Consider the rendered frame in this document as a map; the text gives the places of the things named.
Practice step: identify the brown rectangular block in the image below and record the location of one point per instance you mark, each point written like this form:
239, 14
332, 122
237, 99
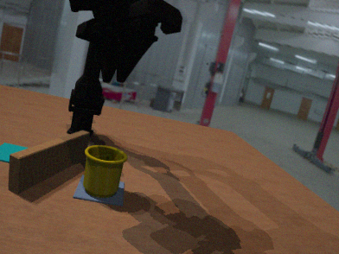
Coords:
32, 165

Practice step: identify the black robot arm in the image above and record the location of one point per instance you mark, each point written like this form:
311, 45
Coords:
86, 98

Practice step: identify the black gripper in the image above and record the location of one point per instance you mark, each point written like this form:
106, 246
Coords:
127, 33

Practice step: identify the yellow cup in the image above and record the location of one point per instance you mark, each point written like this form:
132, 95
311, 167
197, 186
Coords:
103, 170

